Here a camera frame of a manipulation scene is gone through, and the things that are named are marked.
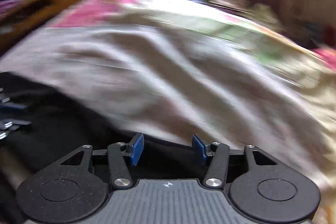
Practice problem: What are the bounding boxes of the black pants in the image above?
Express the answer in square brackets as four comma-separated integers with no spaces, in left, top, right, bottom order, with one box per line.
[0,72,208,183]

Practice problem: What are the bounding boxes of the floral bed sheet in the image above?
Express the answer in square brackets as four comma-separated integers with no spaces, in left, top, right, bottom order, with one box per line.
[1,0,335,223]

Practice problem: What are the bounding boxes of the wooden side cabinet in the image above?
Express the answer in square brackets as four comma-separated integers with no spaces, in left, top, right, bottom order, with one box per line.
[1,0,81,55]

